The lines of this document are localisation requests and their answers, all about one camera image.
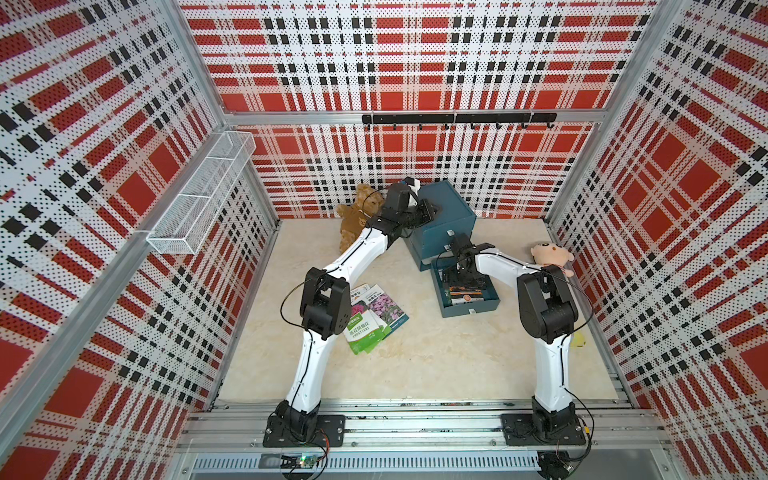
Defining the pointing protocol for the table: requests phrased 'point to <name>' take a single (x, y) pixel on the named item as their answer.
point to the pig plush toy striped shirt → (548, 254)
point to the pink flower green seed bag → (365, 331)
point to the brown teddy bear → (354, 216)
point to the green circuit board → (301, 461)
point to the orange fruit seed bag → (465, 294)
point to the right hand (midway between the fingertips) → (463, 283)
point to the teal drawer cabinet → (441, 243)
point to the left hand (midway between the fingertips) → (447, 208)
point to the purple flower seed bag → (385, 309)
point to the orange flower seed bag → (358, 295)
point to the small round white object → (578, 340)
